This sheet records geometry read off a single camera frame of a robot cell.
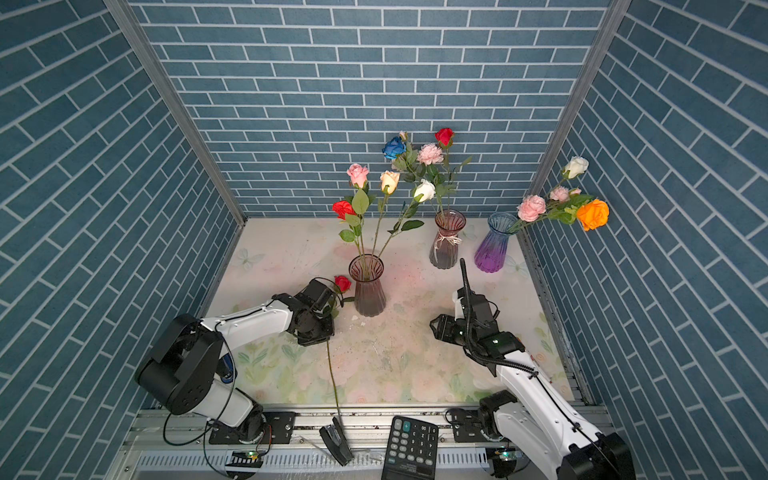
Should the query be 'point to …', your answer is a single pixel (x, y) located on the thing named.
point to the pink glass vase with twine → (445, 247)
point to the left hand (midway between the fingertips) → (333, 336)
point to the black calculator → (411, 450)
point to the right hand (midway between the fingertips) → (435, 321)
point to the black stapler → (336, 441)
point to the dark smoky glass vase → (369, 294)
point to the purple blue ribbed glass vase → (491, 252)
